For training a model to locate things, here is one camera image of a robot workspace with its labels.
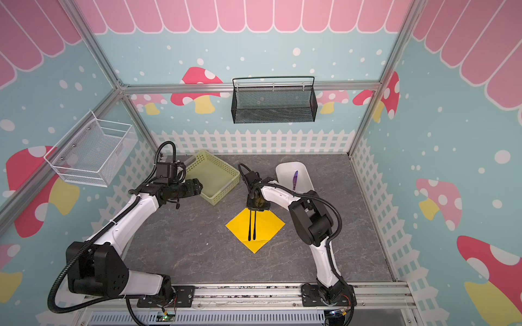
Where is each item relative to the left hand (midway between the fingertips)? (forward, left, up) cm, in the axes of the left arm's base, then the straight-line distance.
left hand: (194, 190), depth 86 cm
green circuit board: (-44, +6, -17) cm, 47 cm away
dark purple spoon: (-11, -24, -15) cm, 30 cm away
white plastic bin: (+21, -40, -13) cm, 47 cm away
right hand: (0, -24, -12) cm, 27 cm away
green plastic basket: (+18, -4, -14) cm, 23 cm away
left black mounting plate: (-37, -1, -15) cm, 40 cm away
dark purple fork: (-12, -26, -15) cm, 32 cm away
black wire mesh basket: (+38, -33, +20) cm, 55 cm away
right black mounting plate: (-36, -48, -14) cm, 62 cm away
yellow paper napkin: (-9, -32, -14) cm, 36 cm away
